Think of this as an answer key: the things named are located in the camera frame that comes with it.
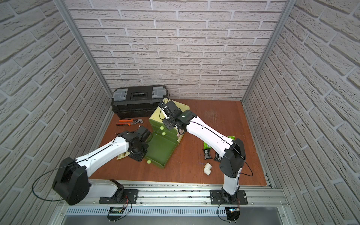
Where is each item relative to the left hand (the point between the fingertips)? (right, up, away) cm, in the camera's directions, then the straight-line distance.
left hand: (149, 151), depth 83 cm
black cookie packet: (+36, -3, +4) cm, 36 cm away
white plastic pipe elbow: (+35, -10, -2) cm, 37 cm away
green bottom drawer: (+5, -2, +10) cm, 12 cm away
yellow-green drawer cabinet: (+6, +15, -2) cm, 16 cm away
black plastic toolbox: (-12, +32, +14) cm, 37 cm away
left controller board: (-15, -29, -12) cm, 35 cm away
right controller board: (+46, -28, -13) cm, 56 cm away
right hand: (+14, +20, -2) cm, 25 cm away
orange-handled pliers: (-20, +18, +21) cm, 33 cm away
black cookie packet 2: (+43, -5, +4) cm, 43 cm away
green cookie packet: (+36, +1, +9) cm, 37 cm away
